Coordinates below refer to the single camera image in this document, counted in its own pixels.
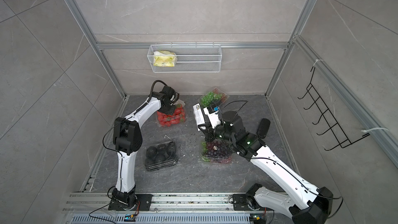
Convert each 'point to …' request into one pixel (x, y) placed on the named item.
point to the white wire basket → (191, 58)
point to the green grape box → (213, 97)
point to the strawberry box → (178, 117)
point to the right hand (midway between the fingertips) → (200, 126)
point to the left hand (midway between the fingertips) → (169, 108)
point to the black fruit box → (160, 155)
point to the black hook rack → (342, 140)
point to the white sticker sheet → (198, 115)
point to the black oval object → (263, 128)
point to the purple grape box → (217, 151)
